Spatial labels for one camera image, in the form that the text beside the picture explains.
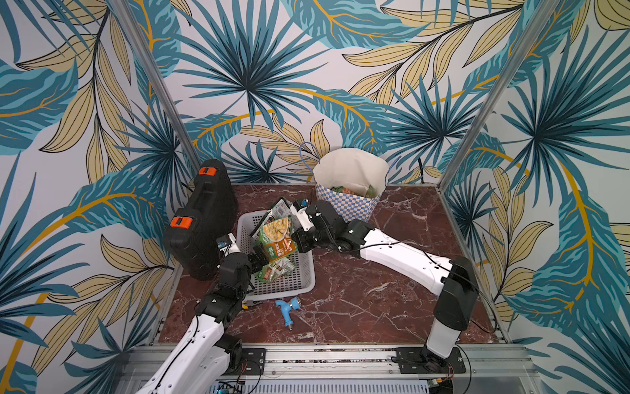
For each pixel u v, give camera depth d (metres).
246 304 0.82
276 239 0.78
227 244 0.67
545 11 0.68
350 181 1.09
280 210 0.92
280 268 0.88
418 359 0.74
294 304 0.82
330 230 0.58
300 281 0.89
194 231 0.72
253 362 0.70
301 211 0.67
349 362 0.75
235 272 0.57
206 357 0.50
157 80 0.82
